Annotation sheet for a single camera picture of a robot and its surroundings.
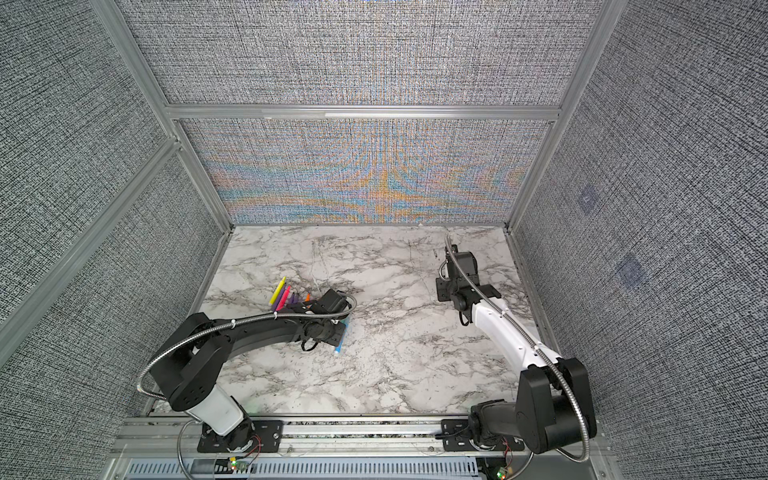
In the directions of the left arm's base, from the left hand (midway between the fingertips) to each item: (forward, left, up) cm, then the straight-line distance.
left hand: (338, 327), depth 91 cm
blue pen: (-8, -1, +6) cm, 10 cm away
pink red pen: (+11, +19, -1) cm, 22 cm away
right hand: (+9, -33, +13) cm, 37 cm away
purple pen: (+12, +20, -1) cm, 23 cm away
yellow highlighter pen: (+15, +21, -1) cm, 26 cm away
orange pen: (+12, +11, -1) cm, 16 cm away
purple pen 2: (+11, +15, -1) cm, 19 cm away
